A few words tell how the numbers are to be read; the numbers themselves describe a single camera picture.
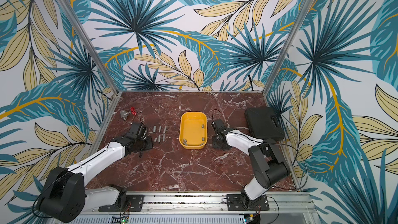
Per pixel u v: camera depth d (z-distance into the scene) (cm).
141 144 75
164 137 95
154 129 97
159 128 98
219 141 68
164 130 98
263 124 99
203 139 95
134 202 73
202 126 100
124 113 103
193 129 98
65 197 40
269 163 46
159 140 94
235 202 73
